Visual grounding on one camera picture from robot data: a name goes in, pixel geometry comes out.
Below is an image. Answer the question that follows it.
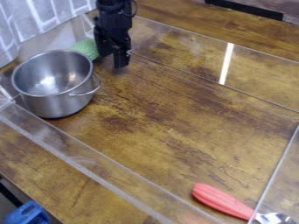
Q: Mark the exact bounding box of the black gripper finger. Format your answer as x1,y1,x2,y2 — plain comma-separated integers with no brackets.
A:
94,35,113,57
113,46,130,69

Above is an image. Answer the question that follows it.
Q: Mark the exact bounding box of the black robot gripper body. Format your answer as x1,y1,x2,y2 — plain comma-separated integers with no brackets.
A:
92,3,134,55

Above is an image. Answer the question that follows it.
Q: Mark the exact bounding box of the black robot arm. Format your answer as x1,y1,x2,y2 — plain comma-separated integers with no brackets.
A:
93,0,133,69

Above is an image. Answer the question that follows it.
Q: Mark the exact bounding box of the green knitted object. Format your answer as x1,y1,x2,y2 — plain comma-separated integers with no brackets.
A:
69,38,98,60

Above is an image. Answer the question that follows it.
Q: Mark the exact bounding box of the silver steel pot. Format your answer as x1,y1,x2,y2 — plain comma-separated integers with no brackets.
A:
12,50,100,118

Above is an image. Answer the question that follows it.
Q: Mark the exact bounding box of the blue plastic object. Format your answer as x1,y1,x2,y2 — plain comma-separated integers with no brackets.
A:
4,200,50,224

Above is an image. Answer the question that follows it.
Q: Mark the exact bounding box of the white patterned curtain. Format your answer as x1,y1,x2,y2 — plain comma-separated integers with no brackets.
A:
0,0,96,67

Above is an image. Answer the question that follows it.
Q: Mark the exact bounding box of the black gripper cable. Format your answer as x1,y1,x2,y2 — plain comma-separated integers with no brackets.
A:
120,0,138,18

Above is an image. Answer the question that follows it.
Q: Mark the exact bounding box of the clear acrylic barrier wall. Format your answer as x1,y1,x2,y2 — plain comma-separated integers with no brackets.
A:
0,17,299,224

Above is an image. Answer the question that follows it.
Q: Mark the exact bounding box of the red handled metal spoon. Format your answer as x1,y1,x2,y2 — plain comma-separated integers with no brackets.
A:
190,183,299,224

